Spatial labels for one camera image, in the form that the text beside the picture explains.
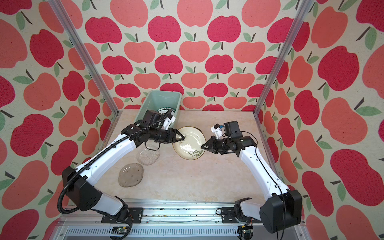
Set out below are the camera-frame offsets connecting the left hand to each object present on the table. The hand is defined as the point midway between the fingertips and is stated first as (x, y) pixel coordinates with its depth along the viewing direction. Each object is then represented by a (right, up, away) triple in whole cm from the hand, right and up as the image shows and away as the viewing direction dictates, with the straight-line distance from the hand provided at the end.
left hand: (183, 139), depth 73 cm
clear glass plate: (-25, -14, +23) cm, 36 cm away
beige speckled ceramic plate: (+3, -5, +5) cm, 8 cm away
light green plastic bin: (-24, +27, +42) cm, 55 cm away
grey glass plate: (-32, -23, +14) cm, 42 cm away
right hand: (+11, -4, +2) cm, 12 cm away
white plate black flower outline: (-18, +19, +45) cm, 52 cm away
